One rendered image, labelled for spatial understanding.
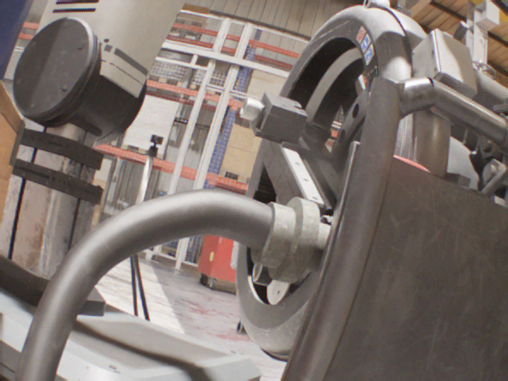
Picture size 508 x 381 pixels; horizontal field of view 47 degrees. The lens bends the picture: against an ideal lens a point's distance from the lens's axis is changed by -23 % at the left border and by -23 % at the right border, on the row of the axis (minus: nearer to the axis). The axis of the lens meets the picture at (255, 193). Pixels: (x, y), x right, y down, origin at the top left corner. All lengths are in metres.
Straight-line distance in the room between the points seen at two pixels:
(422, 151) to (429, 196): 0.54
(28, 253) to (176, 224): 0.44
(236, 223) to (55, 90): 0.43
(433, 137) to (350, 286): 0.63
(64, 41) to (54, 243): 0.27
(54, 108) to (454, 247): 0.53
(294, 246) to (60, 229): 0.46
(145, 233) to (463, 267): 0.24
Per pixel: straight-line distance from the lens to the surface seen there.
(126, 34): 0.88
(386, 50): 1.14
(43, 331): 0.42
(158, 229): 0.46
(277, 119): 1.43
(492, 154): 1.33
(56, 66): 0.86
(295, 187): 1.29
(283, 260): 0.49
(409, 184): 0.49
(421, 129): 1.04
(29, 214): 0.87
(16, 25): 0.48
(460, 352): 0.54
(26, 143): 0.91
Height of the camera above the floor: 0.41
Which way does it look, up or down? 5 degrees up
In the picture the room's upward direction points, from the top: 15 degrees clockwise
